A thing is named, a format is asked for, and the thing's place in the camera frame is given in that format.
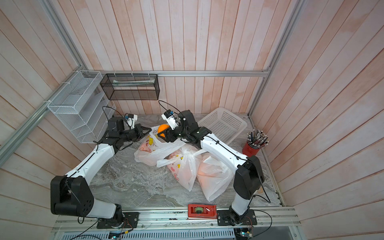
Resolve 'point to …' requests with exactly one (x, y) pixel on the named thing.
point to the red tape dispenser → (200, 211)
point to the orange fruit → (161, 127)
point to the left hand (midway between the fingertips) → (152, 131)
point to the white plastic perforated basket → (224, 123)
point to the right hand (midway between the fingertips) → (162, 131)
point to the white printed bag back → (153, 147)
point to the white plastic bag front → (216, 177)
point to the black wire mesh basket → (131, 86)
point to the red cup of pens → (256, 139)
